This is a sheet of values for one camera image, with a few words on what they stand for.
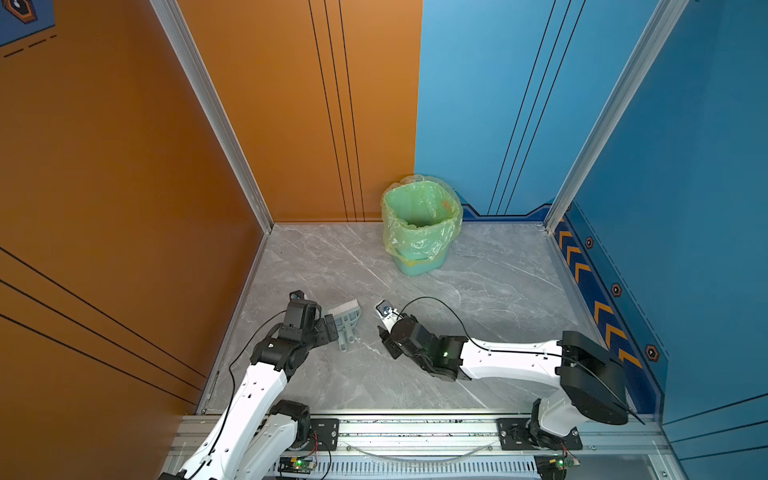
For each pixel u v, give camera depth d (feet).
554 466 2.31
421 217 3.53
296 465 2.31
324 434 2.44
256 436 1.70
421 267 3.42
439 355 1.95
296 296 2.37
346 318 2.99
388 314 2.20
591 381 1.36
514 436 2.37
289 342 1.96
